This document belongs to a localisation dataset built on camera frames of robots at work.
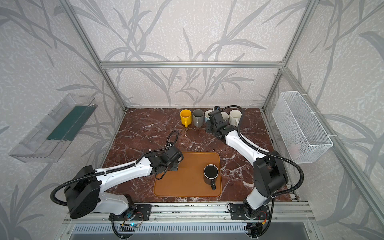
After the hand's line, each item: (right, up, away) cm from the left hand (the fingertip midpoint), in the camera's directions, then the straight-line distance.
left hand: (177, 159), depth 85 cm
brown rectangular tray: (+7, -12, -1) cm, 14 cm away
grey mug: (+12, +25, +17) cm, 32 cm away
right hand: (+20, +24, +4) cm, 31 cm away
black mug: (+19, -5, -8) cm, 21 cm away
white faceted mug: (+37, +25, +16) cm, 48 cm away
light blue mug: (+18, +26, +17) cm, 36 cm away
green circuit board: (-20, -27, -15) cm, 37 cm away
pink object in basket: (+59, +8, -14) cm, 62 cm away
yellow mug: (+3, +27, +22) cm, 35 cm away
